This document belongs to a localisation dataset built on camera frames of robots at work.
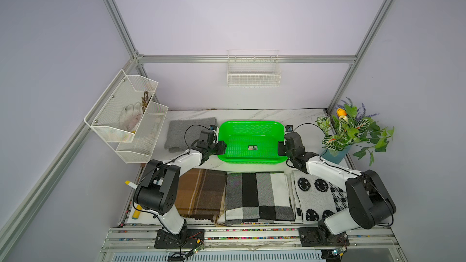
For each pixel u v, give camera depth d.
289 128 0.80
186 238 0.72
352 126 0.69
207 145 0.74
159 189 0.46
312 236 0.73
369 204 0.44
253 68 0.93
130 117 0.77
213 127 0.86
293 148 0.70
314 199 0.80
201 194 0.82
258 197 0.84
